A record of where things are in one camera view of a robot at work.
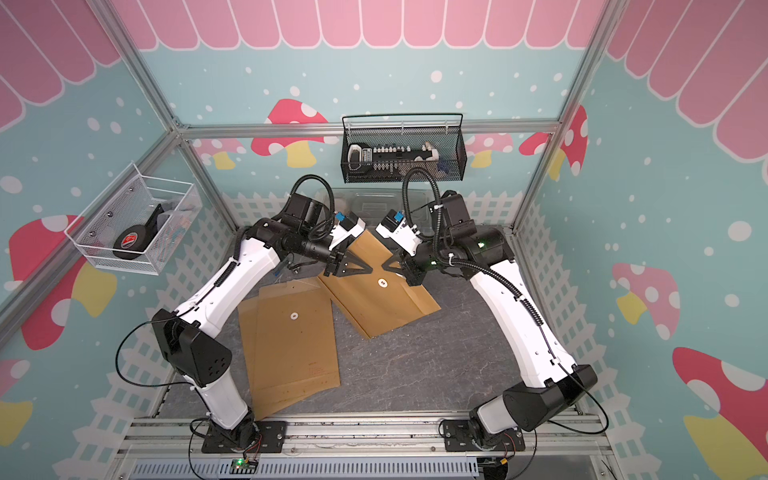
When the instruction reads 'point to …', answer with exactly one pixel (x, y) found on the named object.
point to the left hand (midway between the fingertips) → (367, 268)
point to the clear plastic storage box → (372, 203)
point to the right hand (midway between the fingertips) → (388, 264)
